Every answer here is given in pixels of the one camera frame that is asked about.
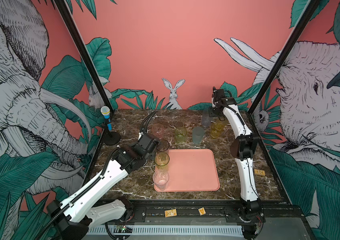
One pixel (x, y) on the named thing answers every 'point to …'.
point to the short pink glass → (157, 130)
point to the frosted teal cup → (198, 133)
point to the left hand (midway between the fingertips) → (147, 145)
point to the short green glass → (180, 133)
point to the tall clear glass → (160, 178)
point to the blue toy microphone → (105, 111)
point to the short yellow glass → (216, 129)
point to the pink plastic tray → (192, 170)
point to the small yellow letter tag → (202, 211)
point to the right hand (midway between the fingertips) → (212, 110)
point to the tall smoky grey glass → (163, 145)
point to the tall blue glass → (206, 118)
